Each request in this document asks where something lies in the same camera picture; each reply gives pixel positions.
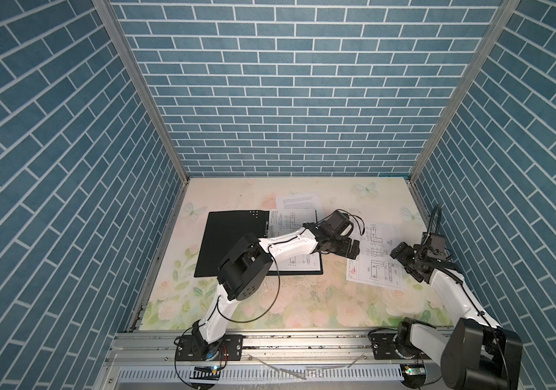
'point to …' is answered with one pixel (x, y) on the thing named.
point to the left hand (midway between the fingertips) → (350, 249)
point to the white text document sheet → (301, 201)
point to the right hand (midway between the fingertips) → (400, 253)
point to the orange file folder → (224, 230)
